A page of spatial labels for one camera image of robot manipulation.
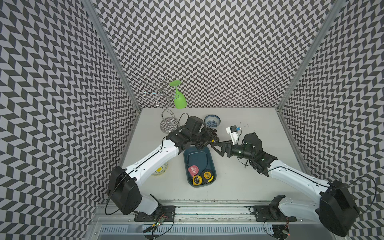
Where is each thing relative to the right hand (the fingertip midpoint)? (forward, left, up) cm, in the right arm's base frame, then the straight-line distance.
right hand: (215, 147), depth 75 cm
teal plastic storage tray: (+3, +6, -20) cm, 21 cm away
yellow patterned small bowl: (-4, +31, -19) cm, 36 cm away
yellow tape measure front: (-11, +9, -17) cm, 22 cm away
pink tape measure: (-5, +12, -17) cm, 21 cm away
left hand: (+4, 0, +2) cm, 4 cm away
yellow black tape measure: (-8, +4, -17) cm, 19 cm away
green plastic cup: (+32, +20, +2) cm, 38 cm away
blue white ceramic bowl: (+32, -1, -17) cm, 36 cm away
